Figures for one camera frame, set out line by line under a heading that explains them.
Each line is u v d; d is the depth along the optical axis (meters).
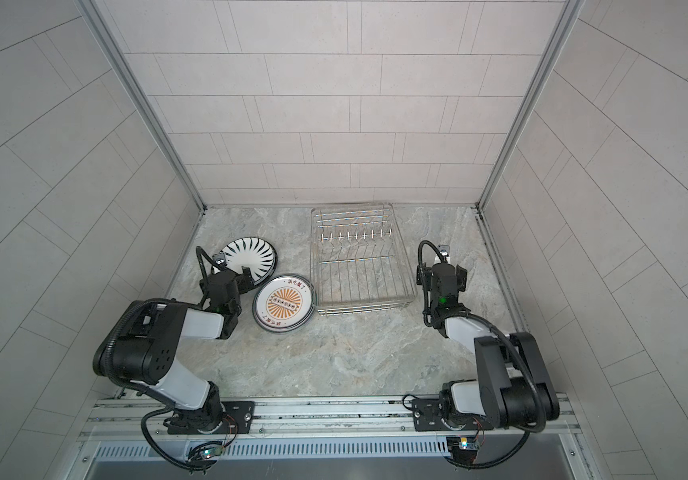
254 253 0.99
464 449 0.68
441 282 0.66
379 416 0.72
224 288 0.70
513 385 0.42
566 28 0.73
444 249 0.76
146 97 0.87
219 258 0.78
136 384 0.46
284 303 0.88
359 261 0.99
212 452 0.64
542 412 0.38
